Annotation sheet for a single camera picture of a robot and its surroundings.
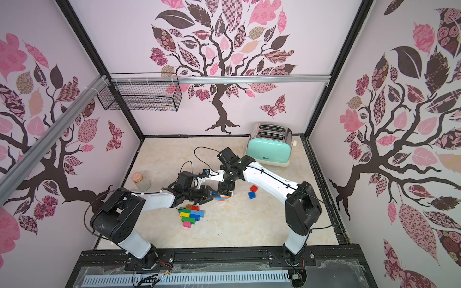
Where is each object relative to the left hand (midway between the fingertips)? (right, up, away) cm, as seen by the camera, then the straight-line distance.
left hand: (217, 199), depth 87 cm
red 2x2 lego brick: (-11, -4, -1) cm, 12 cm away
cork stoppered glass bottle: (-39, +8, +3) cm, 40 cm away
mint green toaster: (+28, +28, +5) cm, 40 cm away
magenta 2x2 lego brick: (-14, -10, -5) cm, 18 cm away
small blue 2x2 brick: (+18, +1, +5) cm, 18 cm away
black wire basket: (-41, +57, +7) cm, 70 cm away
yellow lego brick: (-15, -6, -4) cm, 17 cm away
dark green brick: (-15, -4, -4) cm, 16 cm away
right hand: (+3, +11, -4) cm, 12 cm away
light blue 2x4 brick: (+1, 0, +3) cm, 3 cm away
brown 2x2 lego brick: (-12, -2, -7) cm, 14 cm away
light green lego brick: (-13, -8, -4) cm, 16 cm away
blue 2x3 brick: (-10, -8, -3) cm, 13 cm away
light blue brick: (-8, -6, -3) cm, 10 cm away
